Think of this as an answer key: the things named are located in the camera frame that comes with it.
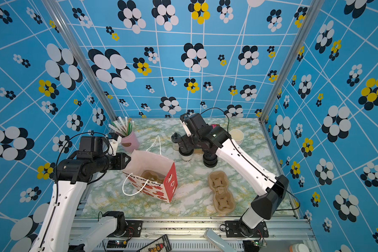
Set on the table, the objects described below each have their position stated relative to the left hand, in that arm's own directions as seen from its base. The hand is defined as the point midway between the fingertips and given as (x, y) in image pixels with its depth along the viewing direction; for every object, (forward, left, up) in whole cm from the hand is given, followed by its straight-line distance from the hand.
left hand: (127, 157), depth 70 cm
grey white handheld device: (-29, -41, -22) cm, 55 cm away
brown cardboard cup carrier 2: (-12, -46, -23) cm, 52 cm away
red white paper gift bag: (+2, -4, -7) cm, 9 cm away
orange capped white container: (-32, -73, -18) cm, 81 cm away
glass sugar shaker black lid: (+23, -19, -15) cm, 33 cm away
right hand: (+10, -28, +2) cm, 30 cm away
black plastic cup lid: (+12, -28, -15) cm, 34 cm away
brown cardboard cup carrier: (+1, -8, -21) cm, 22 cm away
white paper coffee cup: (+12, -26, -21) cm, 36 cm away
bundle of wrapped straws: (+27, +14, -12) cm, 33 cm away
